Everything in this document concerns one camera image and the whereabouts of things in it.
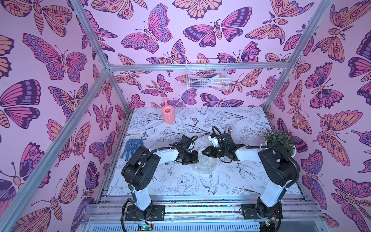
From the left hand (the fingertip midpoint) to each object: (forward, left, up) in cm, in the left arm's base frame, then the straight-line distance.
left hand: (200, 160), depth 91 cm
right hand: (+5, -2, +2) cm, 6 cm away
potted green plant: (+5, -44, +17) cm, 48 cm away
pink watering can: (+35, +23, +9) cm, 43 cm away
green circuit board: (-34, +29, -4) cm, 45 cm away
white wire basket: (+46, -5, +32) cm, 56 cm away
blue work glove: (+12, +46, -1) cm, 47 cm away
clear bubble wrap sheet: (-3, -3, +1) cm, 5 cm away
